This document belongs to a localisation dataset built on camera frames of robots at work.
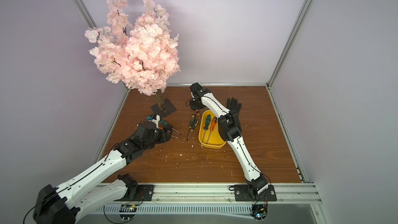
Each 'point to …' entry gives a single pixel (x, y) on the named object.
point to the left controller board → (127, 212)
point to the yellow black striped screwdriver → (192, 122)
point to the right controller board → (259, 212)
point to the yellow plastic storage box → (215, 140)
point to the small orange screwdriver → (198, 114)
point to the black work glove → (232, 104)
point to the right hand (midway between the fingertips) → (195, 103)
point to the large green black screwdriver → (208, 121)
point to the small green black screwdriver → (165, 123)
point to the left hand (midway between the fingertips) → (171, 130)
